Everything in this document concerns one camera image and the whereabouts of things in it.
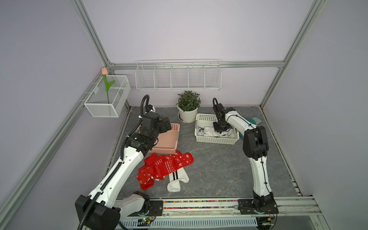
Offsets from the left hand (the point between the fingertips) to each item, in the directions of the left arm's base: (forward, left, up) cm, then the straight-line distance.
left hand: (161, 121), depth 76 cm
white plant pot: (+20, -15, -21) cm, 33 cm away
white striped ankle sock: (+7, -30, -23) cm, 38 cm away
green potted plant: (+24, -17, -10) cm, 31 cm away
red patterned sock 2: (-21, +12, -25) cm, 34 cm away
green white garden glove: (+16, -66, -26) cm, 73 cm away
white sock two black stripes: (-22, -5, -27) cm, 35 cm away
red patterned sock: (-15, +4, -25) cm, 29 cm away
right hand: (+10, -37, -24) cm, 45 cm away
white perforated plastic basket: (+19, -30, -25) cm, 44 cm away
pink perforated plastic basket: (+3, 0, -27) cm, 27 cm away
